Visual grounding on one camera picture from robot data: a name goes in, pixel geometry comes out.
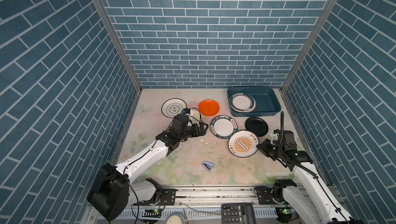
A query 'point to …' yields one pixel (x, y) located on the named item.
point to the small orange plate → (209, 107)
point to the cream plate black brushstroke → (197, 116)
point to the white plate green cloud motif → (172, 107)
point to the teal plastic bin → (267, 98)
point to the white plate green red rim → (242, 102)
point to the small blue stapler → (208, 165)
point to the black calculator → (237, 213)
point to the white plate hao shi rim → (224, 127)
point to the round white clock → (175, 218)
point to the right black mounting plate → (264, 194)
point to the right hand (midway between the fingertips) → (255, 143)
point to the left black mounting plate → (168, 196)
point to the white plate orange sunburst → (243, 144)
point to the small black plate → (257, 125)
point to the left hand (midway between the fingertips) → (203, 127)
